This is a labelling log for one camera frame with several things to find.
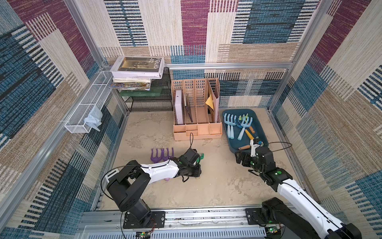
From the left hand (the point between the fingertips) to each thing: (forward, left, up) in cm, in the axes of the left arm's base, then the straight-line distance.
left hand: (199, 171), depth 88 cm
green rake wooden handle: (+9, -2, 0) cm, 9 cm away
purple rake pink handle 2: (+11, +20, -1) cm, 23 cm away
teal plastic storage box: (+22, -41, +2) cm, 47 cm away
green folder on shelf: (+45, +29, +23) cm, 58 cm away
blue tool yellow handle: (+24, -35, +1) cm, 43 cm away
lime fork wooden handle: (+31, -37, +1) cm, 48 cm away
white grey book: (+35, +12, +19) cm, 41 cm away
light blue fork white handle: (+36, -25, 0) cm, 43 cm away
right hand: (+6, -23, +11) cm, 26 cm away
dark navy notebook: (+46, +7, +8) cm, 47 cm away
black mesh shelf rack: (+54, +34, +5) cm, 64 cm away
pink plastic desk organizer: (+55, +3, -2) cm, 56 cm away
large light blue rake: (+33, -34, +1) cm, 47 cm away
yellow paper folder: (+32, -7, +25) cm, 41 cm away
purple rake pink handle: (+9, +26, 0) cm, 28 cm away
